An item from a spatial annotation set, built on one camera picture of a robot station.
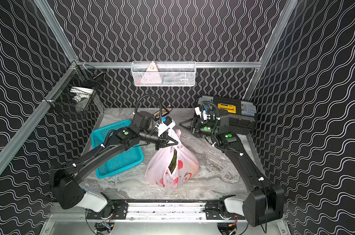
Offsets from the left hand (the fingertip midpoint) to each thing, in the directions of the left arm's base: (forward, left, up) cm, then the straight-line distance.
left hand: (176, 140), depth 68 cm
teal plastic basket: (+1, +32, -29) cm, 44 cm away
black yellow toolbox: (+30, -40, -11) cm, 52 cm away
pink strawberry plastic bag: (-9, +2, -10) cm, 14 cm away
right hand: (+7, -2, +2) cm, 7 cm away
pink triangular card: (+42, +19, +6) cm, 46 cm away
